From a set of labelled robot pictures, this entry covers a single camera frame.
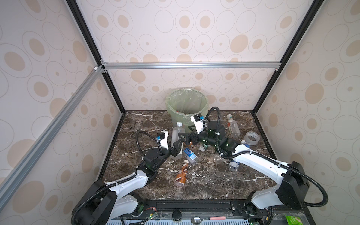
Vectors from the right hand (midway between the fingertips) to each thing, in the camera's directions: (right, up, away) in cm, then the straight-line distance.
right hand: (184, 131), depth 73 cm
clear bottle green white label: (+36, +1, +30) cm, 47 cm away
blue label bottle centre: (+4, -17, +15) cm, 23 cm away
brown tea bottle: (-2, -28, +5) cm, 28 cm away
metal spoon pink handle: (+6, -46, -1) cm, 47 cm away
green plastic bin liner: (-1, +18, +27) cm, 33 cm away
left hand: (-1, -4, +1) cm, 4 cm away
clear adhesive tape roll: (+50, -7, +30) cm, 59 cm away
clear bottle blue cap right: (+32, -23, +15) cm, 42 cm away
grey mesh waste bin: (-1, +19, +27) cm, 33 cm away
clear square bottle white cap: (-5, 0, +4) cm, 6 cm away
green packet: (+53, -44, -5) cm, 69 cm away
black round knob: (-4, -38, -10) cm, 39 cm away
